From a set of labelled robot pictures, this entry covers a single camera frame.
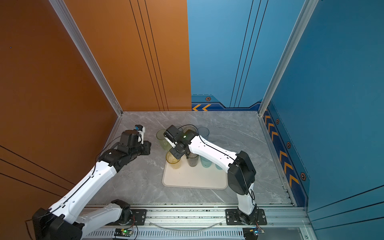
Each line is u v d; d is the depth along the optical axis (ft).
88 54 2.83
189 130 2.00
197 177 2.92
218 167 1.66
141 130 2.31
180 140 2.00
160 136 2.96
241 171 1.44
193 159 2.95
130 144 1.94
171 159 2.38
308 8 2.29
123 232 2.33
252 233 2.30
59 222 1.23
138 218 2.42
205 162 2.80
